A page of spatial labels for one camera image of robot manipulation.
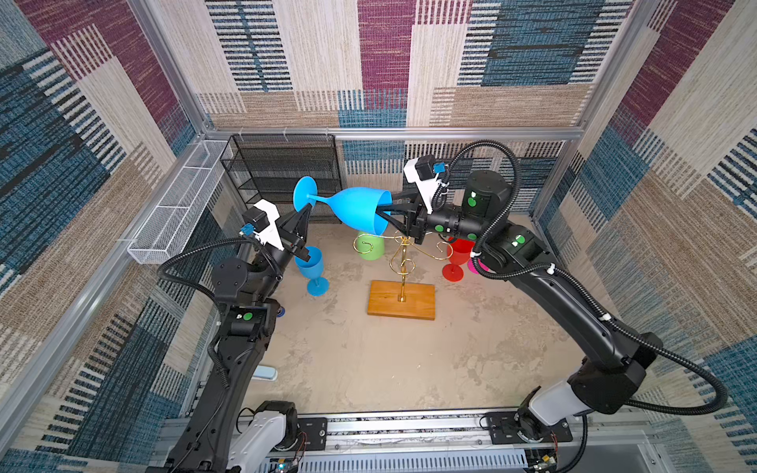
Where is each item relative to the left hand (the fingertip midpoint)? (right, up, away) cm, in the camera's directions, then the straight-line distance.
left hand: (310, 207), depth 58 cm
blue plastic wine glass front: (-6, -14, +29) cm, 33 cm away
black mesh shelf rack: (-27, +21, +49) cm, 59 cm away
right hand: (+15, 0, 0) cm, 15 cm away
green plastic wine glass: (+11, -8, +25) cm, 28 cm away
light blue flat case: (-18, -42, +23) cm, 51 cm away
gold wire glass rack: (+21, -15, +49) cm, 55 cm away
